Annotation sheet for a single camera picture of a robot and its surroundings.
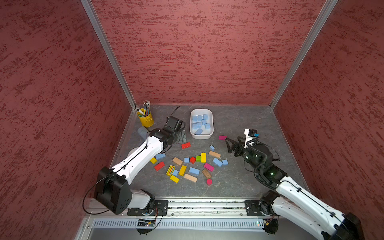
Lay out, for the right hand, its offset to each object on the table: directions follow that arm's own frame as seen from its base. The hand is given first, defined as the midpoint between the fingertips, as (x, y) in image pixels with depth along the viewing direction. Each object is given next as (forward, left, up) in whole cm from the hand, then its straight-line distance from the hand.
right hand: (230, 141), depth 76 cm
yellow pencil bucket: (+25, +52, -12) cm, 59 cm away
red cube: (-2, +21, -19) cm, 28 cm away
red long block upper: (+8, +25, -19) cm, 32 cm away
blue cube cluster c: (+29, +12, -20) cm, 37 cm away
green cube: (-1, +17, -18) cm, 25 cm away
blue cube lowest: (+23, +10, -18) cm, 31 cm away
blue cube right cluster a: (-3, 0, -20) cm, 20 cm away
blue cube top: (+34, +15, -21) cm, 42 cm away
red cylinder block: (-14, +11, -21) cm, 28 cm away
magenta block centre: (-6, +11, -20) cm, 23 cm away
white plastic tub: (+16, +11, -17) cm, 26 cm away
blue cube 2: (+34, +10, -19) cm, 40 cm away
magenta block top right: (+18, -1, -25) cm, 30 cm away
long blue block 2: (-3, +5, -20) cm, 21 cm away
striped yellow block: (-8, +33, -18) cm, 39 cm away
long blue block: (+20, +16, -20) cm, 33 cm away
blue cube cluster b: (+26, +16, -20) cm, 37 cm away
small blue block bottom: (-9, +31, -19) cm, 37 cm away
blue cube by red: (-2, +24, -19) cm, 31 cm away
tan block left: (-2, +30, -19) cm, 35 cm away
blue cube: (+31, +19, -19) cm, 41 cm away
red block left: (-5, +41, -20) cm, 46 cm away
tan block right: (+2, +7, -19) cm, 20 cm away
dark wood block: (-10, +12, -19) cm, 25 cm away
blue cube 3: (+23, +19, -16) cm, 34 cm away
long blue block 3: (+1, +41, -18) cm, 45 cm away
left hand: (+4, +30, -5) cm, 31 cm away
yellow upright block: (0, +14, -19) cm, 24 cm away
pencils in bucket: (+29, +53, -6) cm, 61 cm away
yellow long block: (-8, +26, -19) cm, 33 cm away
